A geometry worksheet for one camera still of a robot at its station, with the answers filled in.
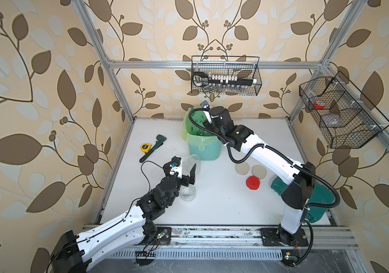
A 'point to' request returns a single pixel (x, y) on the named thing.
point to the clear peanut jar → (193, 160)
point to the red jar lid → (253, 182)
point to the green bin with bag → (202, 141)
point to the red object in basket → (318, 106)
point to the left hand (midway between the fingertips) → (183, 161)
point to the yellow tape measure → (145, 147)
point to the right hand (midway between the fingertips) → (214, 115)
